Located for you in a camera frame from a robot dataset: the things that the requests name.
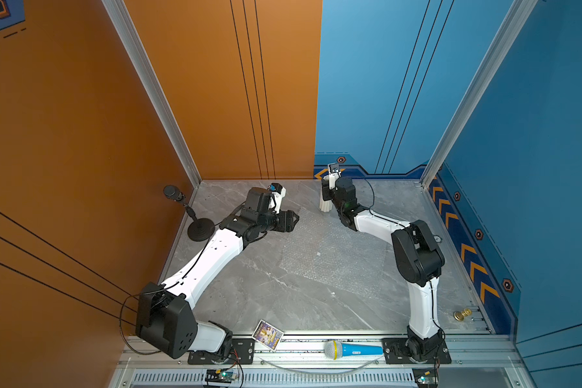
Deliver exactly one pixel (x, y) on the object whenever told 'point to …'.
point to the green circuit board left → (219, 376)
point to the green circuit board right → (426, 376)
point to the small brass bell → (459, 316)
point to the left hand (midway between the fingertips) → (291, 213)
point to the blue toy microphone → (335, 349)
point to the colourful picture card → (267, 335)
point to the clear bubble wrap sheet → (321, 244)
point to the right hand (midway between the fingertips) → (330, 176)
